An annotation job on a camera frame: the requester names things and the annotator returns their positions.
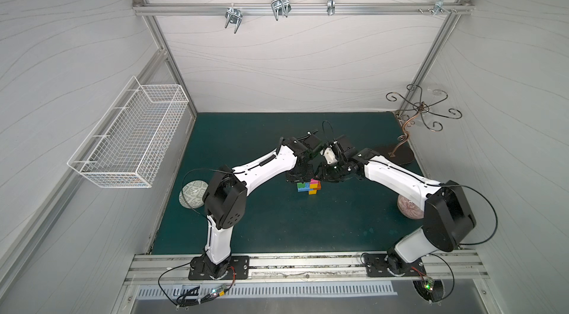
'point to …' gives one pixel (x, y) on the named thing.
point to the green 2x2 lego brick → (301, 185)
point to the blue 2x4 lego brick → (306, 189)
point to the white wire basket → (124, 146)
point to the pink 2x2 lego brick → (313, 181)
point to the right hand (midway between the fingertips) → (316, 176)
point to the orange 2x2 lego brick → (319, 186)
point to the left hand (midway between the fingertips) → (306, 181)
